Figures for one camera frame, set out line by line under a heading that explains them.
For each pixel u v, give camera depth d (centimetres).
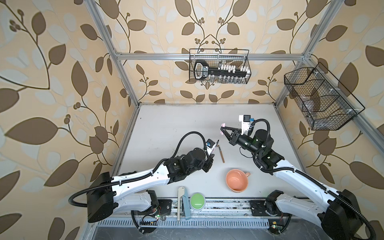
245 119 64
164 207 74
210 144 63
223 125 71
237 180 82
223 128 71
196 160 55
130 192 45
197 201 75
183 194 76
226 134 70
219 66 81
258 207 73
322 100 76
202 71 84
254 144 59
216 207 75
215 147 65
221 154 94
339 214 38
